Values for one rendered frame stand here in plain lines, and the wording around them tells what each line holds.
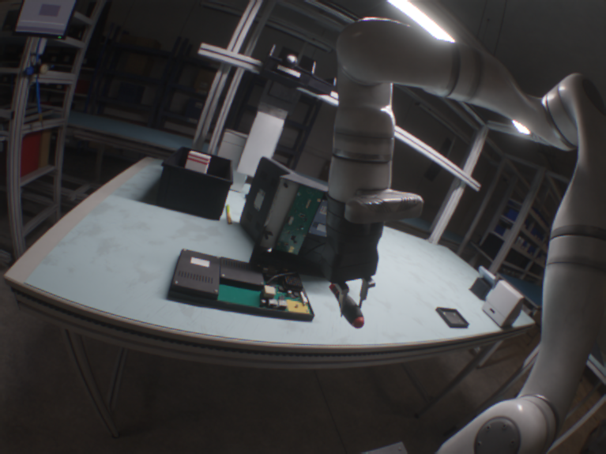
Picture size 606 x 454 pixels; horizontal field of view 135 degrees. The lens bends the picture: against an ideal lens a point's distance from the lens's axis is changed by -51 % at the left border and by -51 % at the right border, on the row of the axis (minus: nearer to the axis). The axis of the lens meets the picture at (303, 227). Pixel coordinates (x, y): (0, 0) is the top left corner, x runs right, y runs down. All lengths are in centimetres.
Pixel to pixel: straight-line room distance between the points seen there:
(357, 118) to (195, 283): 34
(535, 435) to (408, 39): 40
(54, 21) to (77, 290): 116
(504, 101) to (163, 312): 53
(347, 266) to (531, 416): 29
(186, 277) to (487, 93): 49
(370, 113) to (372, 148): 4
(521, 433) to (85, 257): 64
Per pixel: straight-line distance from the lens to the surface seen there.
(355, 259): 33
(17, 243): 197
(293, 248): 58
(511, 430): 31
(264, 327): 43
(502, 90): 33
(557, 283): 31
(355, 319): 37
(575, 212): 33
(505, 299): 111
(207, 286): 43
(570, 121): 41
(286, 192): 53
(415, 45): 28
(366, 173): 27
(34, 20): 142
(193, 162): 93
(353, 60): 26
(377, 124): 27
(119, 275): 47
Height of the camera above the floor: 130
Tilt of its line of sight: 19 degrees down
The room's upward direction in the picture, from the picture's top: 23 degrees clockwise
